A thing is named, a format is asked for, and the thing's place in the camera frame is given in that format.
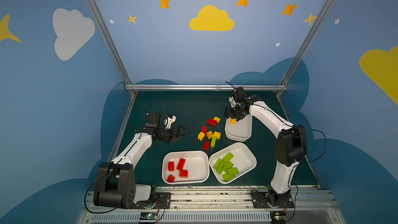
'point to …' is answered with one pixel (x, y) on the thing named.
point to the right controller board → (278, 217)
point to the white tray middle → (243, 159)
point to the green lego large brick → (228, 157)
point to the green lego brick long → (218, 162)
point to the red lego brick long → (181, 164)
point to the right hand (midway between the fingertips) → (228, 114)
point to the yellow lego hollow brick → (209, 135)
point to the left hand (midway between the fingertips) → (184, 134)
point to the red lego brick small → (171, 166)
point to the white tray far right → (241, 131)
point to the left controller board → (148, 216)
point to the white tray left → (185, 167)
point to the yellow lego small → (217, 119)
